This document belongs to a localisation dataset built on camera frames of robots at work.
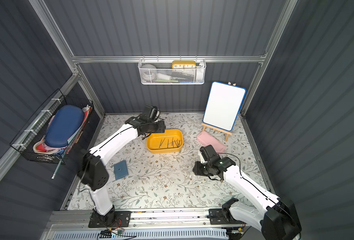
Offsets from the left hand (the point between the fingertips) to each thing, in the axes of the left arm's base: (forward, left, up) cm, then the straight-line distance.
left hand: (162, 126), depth 86 cm
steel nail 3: (+2, -7, -20) cm, 21 cm away
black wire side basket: (-20, +54, +13) cm, 59 cm away
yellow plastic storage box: (+4, -3, -21) cm, 22 cm away
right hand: (-21, -20, -11) cm, 30 cm away
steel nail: (+2, +3, -20) cm, 20 cm away
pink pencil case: (+5, -29, -20) cm, 36 cm away
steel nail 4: (+2, -10, -20) cm, 23 cm away
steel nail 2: (+1, -5, -20) cm, 21 cm away
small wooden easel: (+5, -42, -14) cm, 45 cm away
